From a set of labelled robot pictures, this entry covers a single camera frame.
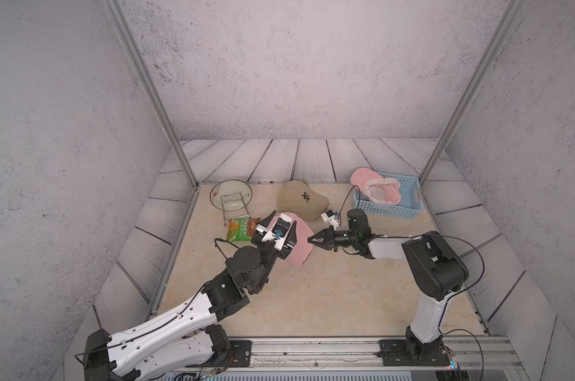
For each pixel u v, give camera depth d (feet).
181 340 1.53
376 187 3.73
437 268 1.66
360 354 2.44
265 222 1.95
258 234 1.88
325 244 2.67
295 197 3.54
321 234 2.78
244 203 3.52
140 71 2.68
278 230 1.69
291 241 1.95
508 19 2.34
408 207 3.57
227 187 3.27
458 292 1.69
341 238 2.66
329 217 2.90
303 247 2.81
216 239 1.66
